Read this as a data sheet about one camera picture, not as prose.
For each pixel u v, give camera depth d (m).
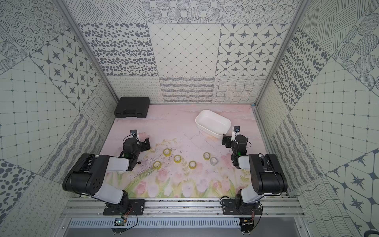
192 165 0.88
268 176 0.46
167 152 0.93
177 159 0.91
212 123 1.07
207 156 0.92
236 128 0.82
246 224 0.72
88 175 0.46
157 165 0.88
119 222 0.72
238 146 0.73
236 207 0.73
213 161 0.90
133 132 0.83
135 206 0.74
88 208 0.76
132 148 0.73
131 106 1.18
